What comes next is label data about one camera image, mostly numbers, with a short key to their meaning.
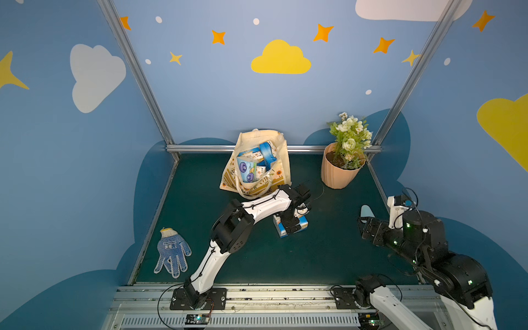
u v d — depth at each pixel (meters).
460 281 0.36
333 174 0.98
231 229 0.54
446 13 0.71
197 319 0.70
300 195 0.76
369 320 0.71
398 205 0.52
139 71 0.85
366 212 0.97
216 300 0.74
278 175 0.91
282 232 0.86
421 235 0.40
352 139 0.90
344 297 0.75
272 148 0.98
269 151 0.97
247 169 0.86
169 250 0.84
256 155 0.99
